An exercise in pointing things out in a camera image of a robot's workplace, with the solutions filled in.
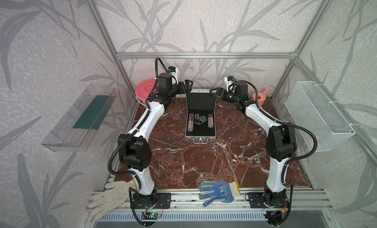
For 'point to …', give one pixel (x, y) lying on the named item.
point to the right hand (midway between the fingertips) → (213, 90)
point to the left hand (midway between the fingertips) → (185, 82)
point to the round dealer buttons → (203, 118)
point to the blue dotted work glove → (222, 191)
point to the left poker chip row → (190, 122)
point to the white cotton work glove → (115, 193)
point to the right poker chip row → (210, 120)
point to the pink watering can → (261, 97)
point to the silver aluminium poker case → (200, 123)
